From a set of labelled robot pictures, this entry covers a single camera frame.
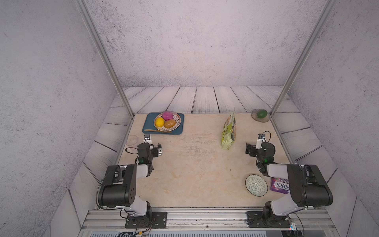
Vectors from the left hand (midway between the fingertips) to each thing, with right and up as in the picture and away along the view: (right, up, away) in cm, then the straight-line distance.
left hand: (153, 143), depth 95 cm
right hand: (+65, +1, -1) cm, 65 cm away
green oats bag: (+47, +6, -5) cm, 47 cm away
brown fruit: (+8, +13, +14) cm, 21 cm away
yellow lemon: (+1, +14, +16) cm, 21 cm away
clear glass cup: (-16, +2, +7) cm, 18 cm away
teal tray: (-9, +12, +21) cm, 26 cm away
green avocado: (+79, +21, +20) cm, 84 cm away
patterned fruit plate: (+12, +18, +23) cm, 31 cm away
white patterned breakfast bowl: (+61, -22, -11) cm, 66 cm away
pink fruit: (+6, +19, +19) cm, 27 cm away
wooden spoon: (-2, +8, +15) cm, 17 cm away
